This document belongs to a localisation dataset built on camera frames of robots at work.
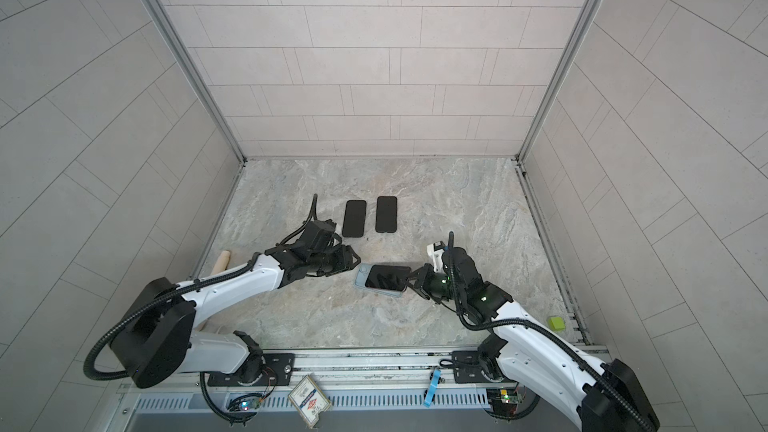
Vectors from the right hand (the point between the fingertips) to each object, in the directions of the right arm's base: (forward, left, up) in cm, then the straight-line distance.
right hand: (400, 285), depth 74 cm
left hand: (+10, +10, -4) cm, 14 cm away
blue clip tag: (-19, -7, -9) cm, 22 cm away
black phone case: (+28, +14, -9) cm, 32 cm away
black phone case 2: (+30, +3, -11) cm, 32 cm away
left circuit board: (-22, +35, -7) cm, 41 cm away
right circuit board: (-24, -22, -12) cm, 34 cm away
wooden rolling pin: (+13, +52, -6) cm, 54 cm away
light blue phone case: (+7, +11, -10) cm, 17 cm away
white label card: (-21, +22, -8) cm, 32 cm away
